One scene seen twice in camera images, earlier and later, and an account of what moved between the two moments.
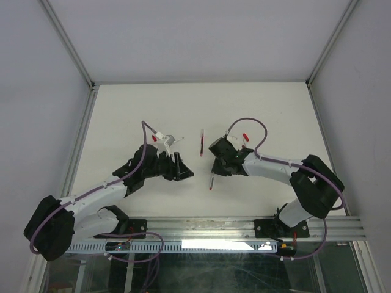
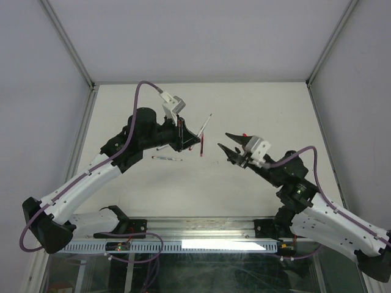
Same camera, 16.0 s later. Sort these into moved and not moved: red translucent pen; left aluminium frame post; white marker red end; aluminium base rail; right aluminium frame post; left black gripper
Moved: left black gripper; white marker red end
Not moved: left aluminium frame post; red translucent pen; aluminium base rail; right aluminium frame post
